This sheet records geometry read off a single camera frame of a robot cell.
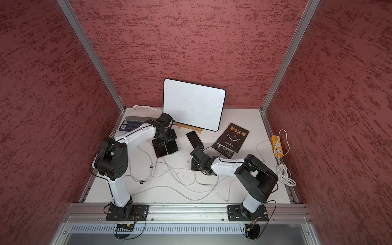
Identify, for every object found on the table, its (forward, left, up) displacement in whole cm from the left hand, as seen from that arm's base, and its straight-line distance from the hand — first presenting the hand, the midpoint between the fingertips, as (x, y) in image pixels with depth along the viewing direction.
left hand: (171, 141), depth 94 cm
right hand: (-14, -14, -7) cm, 21 cm away
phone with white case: (-5, -1, +2) cm, 5 cm away
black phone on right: (+6, -14, -5) cm, 16 cm away
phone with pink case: (-4, +6, -3) cm, 8 cm away
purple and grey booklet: (+27, +29, -4) cm, 40 cm away
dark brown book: (+4, -39, -4) cm, 40 cm away
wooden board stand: (+15, -4, -3) cm, 16 cm away
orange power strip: (-3, -69, -4) cm, 69 cm away
